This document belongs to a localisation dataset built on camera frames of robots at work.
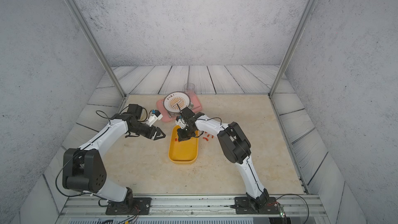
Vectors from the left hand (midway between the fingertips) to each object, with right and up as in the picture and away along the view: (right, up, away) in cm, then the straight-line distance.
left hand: (163, 134), depth 85 cm
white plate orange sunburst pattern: (+2, +22, +33) cm, 40 cm away
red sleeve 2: (+25, -3, +13) cm, 28 cm away
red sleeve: (+27, -4, +13) cm, 31 cm away
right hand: (+7, -4, +7) cm, 11 cm away
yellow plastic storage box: (+11, -11, +4) cm, 16 cm away
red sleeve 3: (+23, -5, +12) cm, 26 cm away
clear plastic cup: (+11, +29, +36) cm, 47 cm away
